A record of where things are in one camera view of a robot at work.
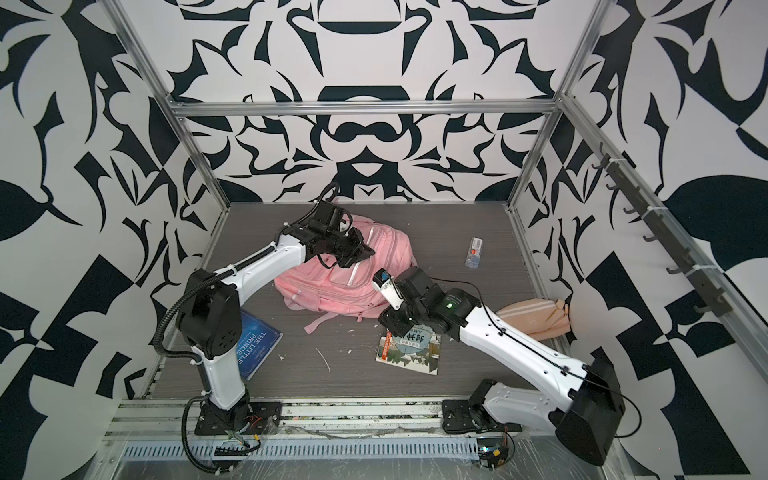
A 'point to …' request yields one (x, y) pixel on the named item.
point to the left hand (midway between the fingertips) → (380, 245)
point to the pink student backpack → (325, 293)
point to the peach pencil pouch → (539, 318)
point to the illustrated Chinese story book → (418, 349)
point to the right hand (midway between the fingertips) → (387, 310)
